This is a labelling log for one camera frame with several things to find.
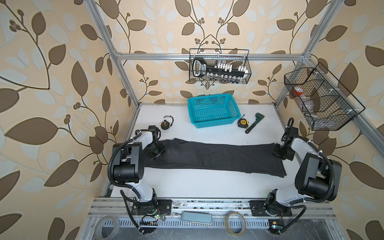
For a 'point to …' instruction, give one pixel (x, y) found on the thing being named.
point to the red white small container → (297, 90)
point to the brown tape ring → (243, 221)
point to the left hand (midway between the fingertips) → (163, 154)
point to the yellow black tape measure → (243, 123)
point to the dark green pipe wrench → (259, 117)
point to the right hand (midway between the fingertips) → (280, 157)
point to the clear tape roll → (97, 229)
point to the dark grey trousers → (179, 155)
